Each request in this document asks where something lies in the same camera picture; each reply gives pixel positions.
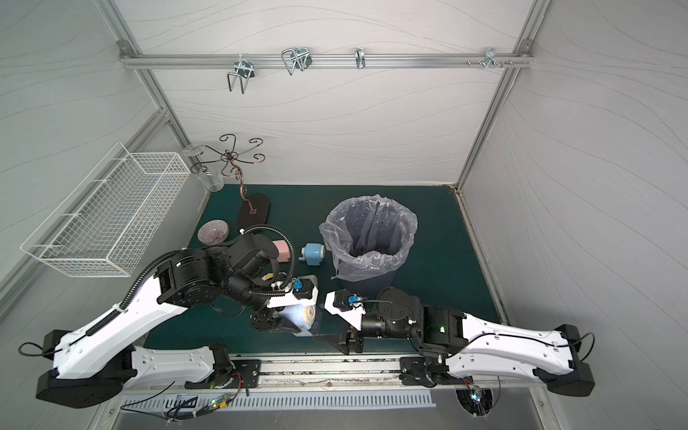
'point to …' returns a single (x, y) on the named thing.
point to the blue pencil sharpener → (313, 253)
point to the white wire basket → (105, 227)
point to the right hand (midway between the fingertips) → (318, 319)
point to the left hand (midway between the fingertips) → (299, 315)
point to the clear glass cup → (197, 156)
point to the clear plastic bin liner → (369, 236)
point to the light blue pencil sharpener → (303, 316)
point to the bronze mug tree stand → (253, 208)
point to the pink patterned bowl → (213, 232)
